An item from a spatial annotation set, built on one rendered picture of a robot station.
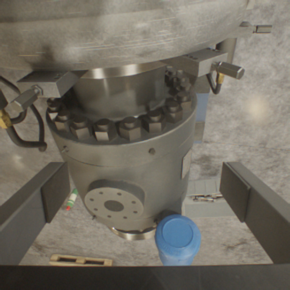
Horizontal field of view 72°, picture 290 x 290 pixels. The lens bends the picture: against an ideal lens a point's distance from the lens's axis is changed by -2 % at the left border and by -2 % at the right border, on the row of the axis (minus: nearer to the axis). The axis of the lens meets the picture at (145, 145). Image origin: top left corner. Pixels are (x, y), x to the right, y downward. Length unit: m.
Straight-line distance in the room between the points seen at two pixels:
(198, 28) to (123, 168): 0.43
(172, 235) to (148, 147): 0.35
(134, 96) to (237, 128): 1.17
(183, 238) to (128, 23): 0.67
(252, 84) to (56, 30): 1.32
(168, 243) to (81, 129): 0.48
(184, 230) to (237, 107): 1.03
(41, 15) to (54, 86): 0.11
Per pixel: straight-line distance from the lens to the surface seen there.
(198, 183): 2.04
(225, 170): 0.16
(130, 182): 0.70
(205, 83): 1.16
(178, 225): 0.81
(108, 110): 0.67
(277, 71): 1.55
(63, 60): 0.39
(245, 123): 1.68
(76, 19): 0.36
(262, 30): 0.73
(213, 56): 0.43
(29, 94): 0.37
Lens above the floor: 1.31
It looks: 49 degrees down
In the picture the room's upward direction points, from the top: 171 degrees counter-clockwise
